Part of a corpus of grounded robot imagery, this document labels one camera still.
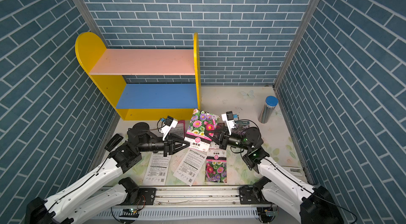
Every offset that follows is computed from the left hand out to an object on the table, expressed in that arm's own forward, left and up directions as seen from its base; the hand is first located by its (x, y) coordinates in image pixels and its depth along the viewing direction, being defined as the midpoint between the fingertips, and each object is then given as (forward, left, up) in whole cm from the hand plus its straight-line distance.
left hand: (190, 147), depth 64 cm
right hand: (+4, -7, +2) cm, 9 cm away
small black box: (+13, +46, -24) cm, 54 cm away
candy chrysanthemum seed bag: (+8, -4, +6) cm, 11 cm away
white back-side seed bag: (-1, +19, -26) cm, 32 cm away
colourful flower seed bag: (+1, -12, -25) cm, 27 cm away
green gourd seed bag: (0, +2, -25) cm, 25 cm away
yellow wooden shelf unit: (+31, +32, -9) cm, 46 cm away
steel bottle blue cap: (+29, -42, -5) cm, 51 cm away
